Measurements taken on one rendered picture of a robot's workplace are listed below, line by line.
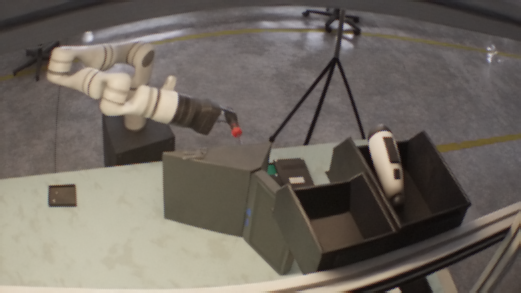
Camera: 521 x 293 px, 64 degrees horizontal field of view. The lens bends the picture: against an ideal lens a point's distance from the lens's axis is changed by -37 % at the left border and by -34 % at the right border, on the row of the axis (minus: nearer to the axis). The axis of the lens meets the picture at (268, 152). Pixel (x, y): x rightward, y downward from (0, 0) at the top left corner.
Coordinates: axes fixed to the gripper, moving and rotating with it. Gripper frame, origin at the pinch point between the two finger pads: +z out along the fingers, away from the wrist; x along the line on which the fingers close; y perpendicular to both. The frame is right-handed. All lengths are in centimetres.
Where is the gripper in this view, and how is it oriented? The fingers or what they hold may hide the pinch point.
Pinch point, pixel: (234, 118)
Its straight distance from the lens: 144.0
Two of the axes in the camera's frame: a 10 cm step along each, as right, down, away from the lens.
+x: 4.9, -7.4, -4.7
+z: 8.2, 2.1, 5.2
